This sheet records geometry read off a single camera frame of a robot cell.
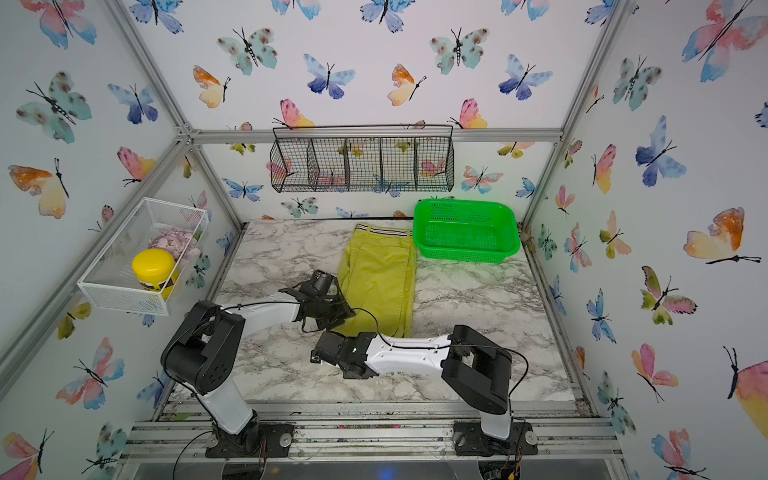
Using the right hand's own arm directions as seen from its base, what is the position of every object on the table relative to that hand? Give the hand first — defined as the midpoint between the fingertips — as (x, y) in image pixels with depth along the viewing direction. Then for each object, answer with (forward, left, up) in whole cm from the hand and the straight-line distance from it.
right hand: (359, 346), depth 84 cm
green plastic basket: (+51, -35, -5) cm, 62 cm away
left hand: (+12, +3, -3) cm, 13 cm away
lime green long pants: (+26, -2, -4) cm, 26 cm away
